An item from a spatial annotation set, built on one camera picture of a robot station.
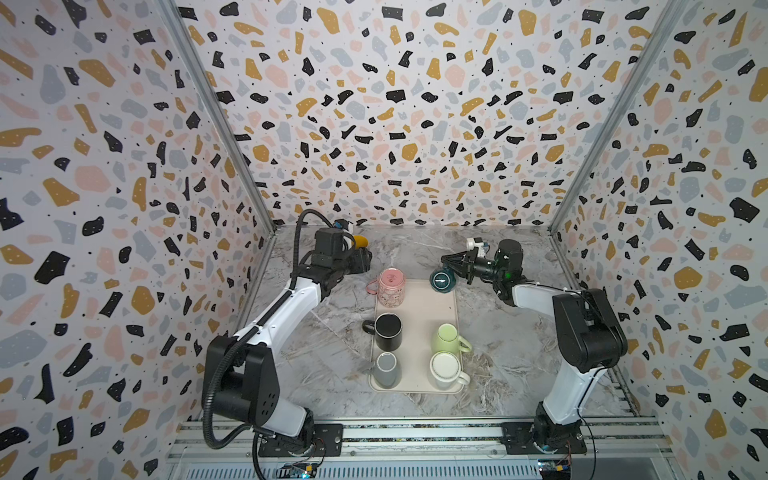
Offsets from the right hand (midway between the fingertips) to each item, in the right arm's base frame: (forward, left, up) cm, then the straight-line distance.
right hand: (439, 255), depth 85 cm
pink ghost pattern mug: (-5, +14, -10) cm, 18 cm away
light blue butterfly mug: (+16, +26, -12) cm, 32 cm away
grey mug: (-29, +14, -11) cm, 34 cm away
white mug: (-28, -1, -14) cm, 31 cm away
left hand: (+1, +21, +1) cm, 21 cm away
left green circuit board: (-49, +34, -21) cm, 63 cm away
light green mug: (-20, -3, -12) cm, 23 cm away
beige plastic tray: (-6, +4, -21) cm, 23 cm away
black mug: (-18, +14, -12) cm, 26 cm away
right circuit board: (-48, -27, -22) cm, 59 cm away
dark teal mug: (-6, -1, -3) cm, 7 cm away
